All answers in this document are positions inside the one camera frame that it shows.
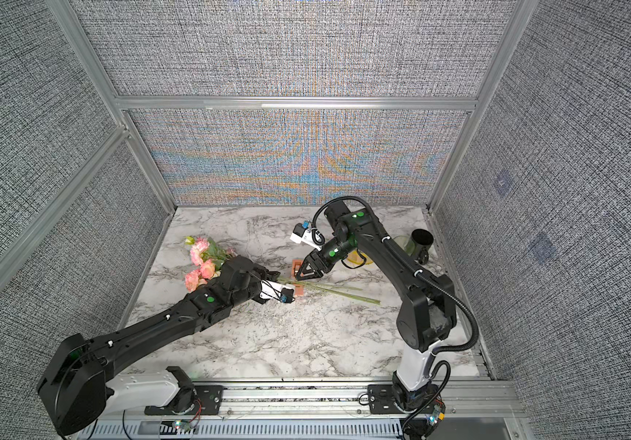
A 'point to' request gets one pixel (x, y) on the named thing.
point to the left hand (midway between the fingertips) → (279, 264)
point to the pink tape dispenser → (299, 288)
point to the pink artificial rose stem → (205, 257)
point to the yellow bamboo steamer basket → (355, 258)
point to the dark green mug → (420, 242)
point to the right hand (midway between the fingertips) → (304, 268)
